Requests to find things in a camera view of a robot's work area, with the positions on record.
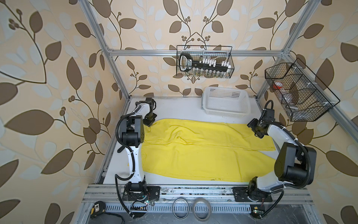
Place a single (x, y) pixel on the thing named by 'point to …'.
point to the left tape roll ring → (188, 206)
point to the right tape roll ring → (204, 200)
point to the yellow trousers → (206, 150)
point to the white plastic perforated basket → (226, 101)
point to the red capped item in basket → (278, 85)
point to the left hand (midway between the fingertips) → (150, 120)
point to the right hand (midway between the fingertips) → (252, 127)
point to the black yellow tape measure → (99, 207)
